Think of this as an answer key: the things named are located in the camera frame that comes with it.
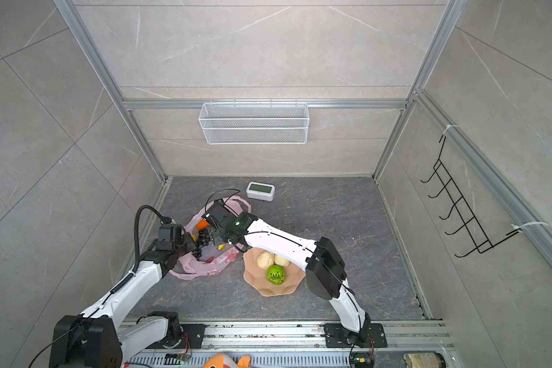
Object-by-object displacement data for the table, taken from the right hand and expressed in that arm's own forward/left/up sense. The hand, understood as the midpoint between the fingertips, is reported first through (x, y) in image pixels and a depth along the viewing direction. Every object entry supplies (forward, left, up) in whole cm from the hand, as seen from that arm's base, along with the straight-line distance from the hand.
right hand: (221, 231), depth 82 cm
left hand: (+2, +15, -5) cm, 16 cm away
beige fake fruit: (-7, -16, -10) cm, 20 cm away
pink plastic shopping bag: (-9, +12, -9) cm, 18 cm away
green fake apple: (-14, -20, -8) cm, 25 cm away
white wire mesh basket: (+46, -11, +15) cm, 50 cm away
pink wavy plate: (-13, -12, -13) cm, 22 cm away
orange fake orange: (+5, +9, -3) cm, 10 cm away
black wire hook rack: (-3, -77, +15) cm, 79 cm away
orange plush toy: (-38, -4, -7) cm, 39 cm away
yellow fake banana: (0, +3, -13) cm, 14 cm away
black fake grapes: (+2, +10, -10) cm, 14 cm away
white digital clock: (+28, -13, -10) cm, 32 cm away
